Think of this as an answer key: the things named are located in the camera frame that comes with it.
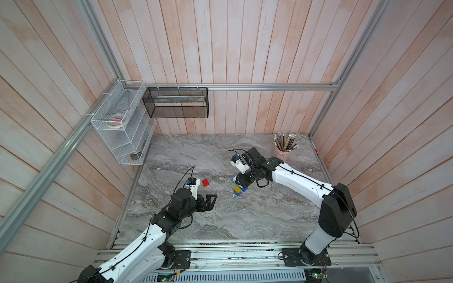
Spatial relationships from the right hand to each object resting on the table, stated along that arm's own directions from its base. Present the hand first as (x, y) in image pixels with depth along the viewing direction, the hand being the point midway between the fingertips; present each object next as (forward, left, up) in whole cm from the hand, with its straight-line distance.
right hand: (238, 179), depth 86 cm
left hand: (-10, +14, 0) cm, 17 cm away
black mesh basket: (+45, +37, +15) cm, 60 cm away
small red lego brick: (+4, +18, -11) cm, 22 cm away
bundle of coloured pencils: (+26, -28, 0) cm, 38 cm away
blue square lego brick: (-3, +1, -10) cm, 10 cm away
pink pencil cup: (+20, -24, -3) cm, 31 cm away
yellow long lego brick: (-3, +1, -3) cm, 5 cm away
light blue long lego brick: (-1, +3, +2) cm, 4 cm away
